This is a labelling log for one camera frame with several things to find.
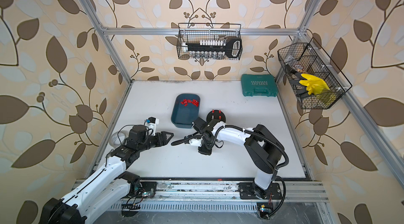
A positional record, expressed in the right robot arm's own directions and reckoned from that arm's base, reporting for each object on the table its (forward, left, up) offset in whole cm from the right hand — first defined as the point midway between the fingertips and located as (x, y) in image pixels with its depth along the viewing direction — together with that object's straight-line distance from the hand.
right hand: (203, 149), depth 86 cm
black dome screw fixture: (+15, -8, +11) cm, 20 cm away
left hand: (+5, +18, +10) cm, 21 cm away
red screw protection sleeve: (+19, -11, +9) cm, 23 cm away
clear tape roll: (+9, +50, 0) cm, 51 cm away
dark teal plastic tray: (+27, +11, +1) cm, 29 cm away
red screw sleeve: (+19, -6, +10) cm, 22 cm away
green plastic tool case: (+44, -39, +3) cm, 59 cm away
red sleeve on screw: (+14, -10, +10) cm, 20 cm away
